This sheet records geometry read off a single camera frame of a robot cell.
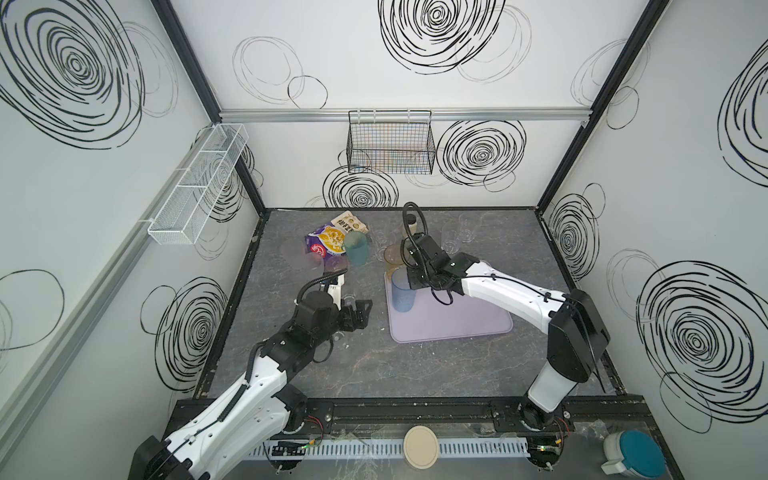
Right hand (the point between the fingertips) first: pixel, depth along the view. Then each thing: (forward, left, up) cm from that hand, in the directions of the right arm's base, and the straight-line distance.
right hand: (409, 275), depth 86 cm
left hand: (-10, +13, +2) cm, 17 cm away
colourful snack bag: (+22, +28, -10) cm, 37 cm away
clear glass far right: (+29, -23, -10) cm, 38 cm away
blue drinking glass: (-5, +2, -3) cm, 6 cm away
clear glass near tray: (+23, -16, -11) cm, 30 cm away
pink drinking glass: (+11, +25, -10) cm, 29 cm away
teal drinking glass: (+16, +18, -8) cm, 25 cm away
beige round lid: (-40, -2, -6) cm, 41 cm away
